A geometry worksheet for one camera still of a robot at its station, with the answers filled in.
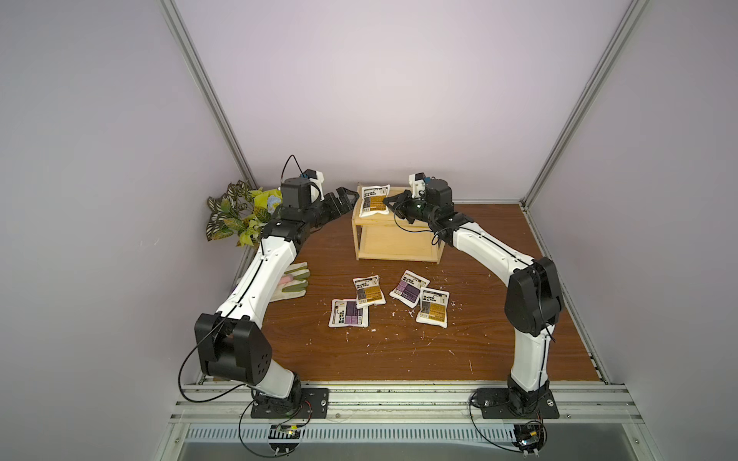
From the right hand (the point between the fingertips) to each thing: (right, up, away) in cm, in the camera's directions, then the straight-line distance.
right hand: (383, 193), depth 83 cm
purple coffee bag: (+9, -31, +11) cm, 34 cm away
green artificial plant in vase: (-49, -5, +14) cm, 51 cm away
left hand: (-9, -2, -5) cm, 10 cm away
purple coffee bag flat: (-12, -37, +6) cm, 40 cm away
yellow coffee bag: (+16, -36, +6) cm, 40 cm away
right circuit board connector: (+36, -63, -13) cm, 74 cm away
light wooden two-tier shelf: (+4, -14, +26) cm, 30 cm away
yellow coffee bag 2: (-3, -2, +4) cm, 5 cm away
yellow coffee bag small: (-4, -32, +10) cm, 34 cm away
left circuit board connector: (-26, -62, -11) cm, 68 cm away
